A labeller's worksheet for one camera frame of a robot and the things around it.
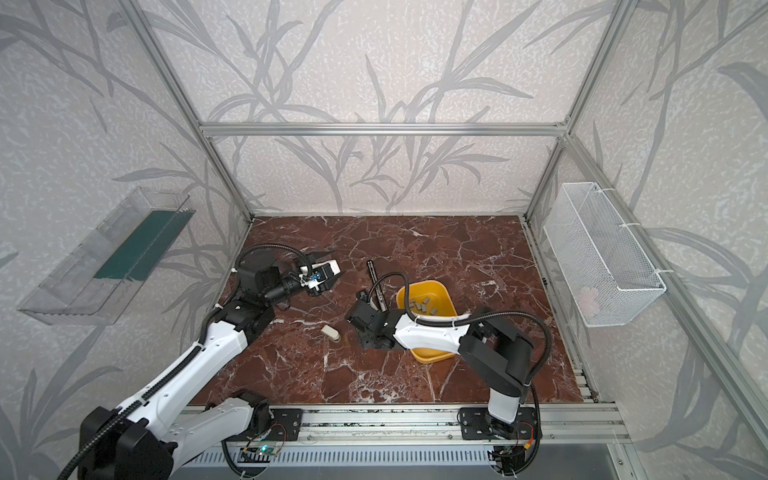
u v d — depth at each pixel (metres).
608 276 0.61
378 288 0.98
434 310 0.93
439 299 0.96
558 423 0.75
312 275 0.60
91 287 0.64
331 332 0.87
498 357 0.45
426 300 0.95
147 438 0.38
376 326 0.66
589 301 0.71
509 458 0.75
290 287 0.63
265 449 0.71
